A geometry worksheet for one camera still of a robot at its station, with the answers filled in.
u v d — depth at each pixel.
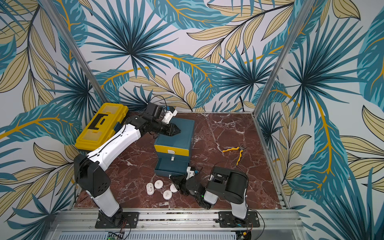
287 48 0.82
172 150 0.76
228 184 0.50
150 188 0.82
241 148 0.99
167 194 0.80
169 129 0.70
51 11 0.68
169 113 0.73
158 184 0.84
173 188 0.81
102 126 0.89
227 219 0.74
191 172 0.82
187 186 0.66
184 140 0.79
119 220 0.66
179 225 0.73
